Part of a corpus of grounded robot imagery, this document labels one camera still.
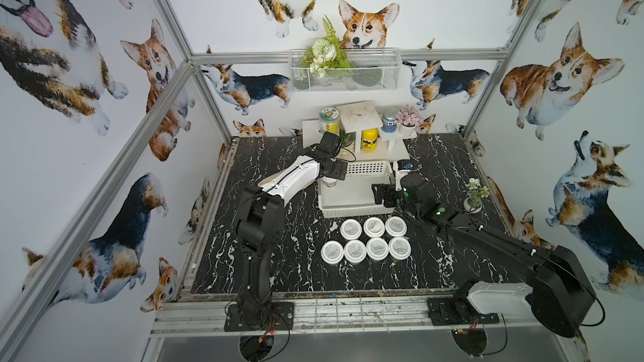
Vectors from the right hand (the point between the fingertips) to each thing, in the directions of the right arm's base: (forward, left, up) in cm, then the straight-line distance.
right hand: (389, 177), depth 83 cm
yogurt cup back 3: (-11, +5, -13) cm, 18 cm away
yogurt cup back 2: (-12, +13, -13) cm, 22 cm away
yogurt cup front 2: (-19, +12, -13) cm, 26 cm away
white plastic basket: (+3, +12, -17) cm, 21 cm away
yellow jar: (+28, +4, -11) cm, 30 cm away
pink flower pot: (+22, -9, +5) cm, 25 cm away
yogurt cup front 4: (-19, -2, -12) cm, 23 cm away
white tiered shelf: (+27, +10, +3) cm, 29 cm away
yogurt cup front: (-20, +19, -13) cm, 30 cm away
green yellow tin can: (+24, +20, +4) cm, 32 cm away
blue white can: (+26, -3, +2) cm, 26 cm away
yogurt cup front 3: (-19, +5, -13) cm, 24 cm away
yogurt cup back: (+9, +20, -15) cm, 27 cm away
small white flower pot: (+1, -33, -12) cm, 35 cm away
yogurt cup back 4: (-11, -2, -13) cm, 17 cm away
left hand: (+12, +20, -6) cm, 24 cm away
